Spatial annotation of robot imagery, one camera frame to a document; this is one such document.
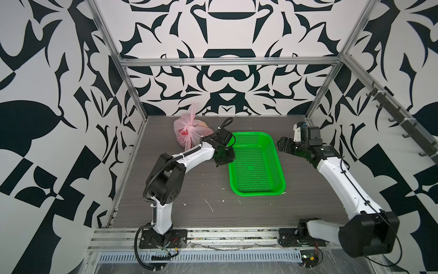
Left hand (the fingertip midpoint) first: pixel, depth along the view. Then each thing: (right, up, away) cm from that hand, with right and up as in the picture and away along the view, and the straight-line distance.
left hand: (233, 157), depth 91 cm
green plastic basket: (+13, -8, +3) cm, 15 cm away
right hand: (+24, +9, -9) cm, 27 cm away
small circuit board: (+29, -39, -20) cm, 53 cm away
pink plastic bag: (-25, +14, +6) cm, 29 cm away
